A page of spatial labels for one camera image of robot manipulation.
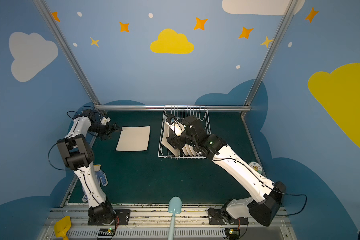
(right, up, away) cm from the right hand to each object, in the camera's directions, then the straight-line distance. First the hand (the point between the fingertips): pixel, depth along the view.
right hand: (176, 128), depth 71 cm
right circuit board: (+28, -52, +2) cm, 59 cm away
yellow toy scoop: (-55, -47, -1) cm, 72 cm away
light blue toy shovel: (-1, -41, +5) cm, 41 cm away
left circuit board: (-34, -51, +1) cm, 61 cm away
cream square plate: (-31, -7, +33) cm, 46 cm away
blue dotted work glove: (-44, -29, +15) cm, 55 cm away
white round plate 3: (+10, -14, +17) cm, 24 cm away
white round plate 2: (+7, -13, +15) cm, 21 cm away
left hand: (-42, -3, +28) cm, 50 cm away
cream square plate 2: (-7, -7, +9) cm, 13 cm away
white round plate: (+5, -13, +15) cm, 21 cm away
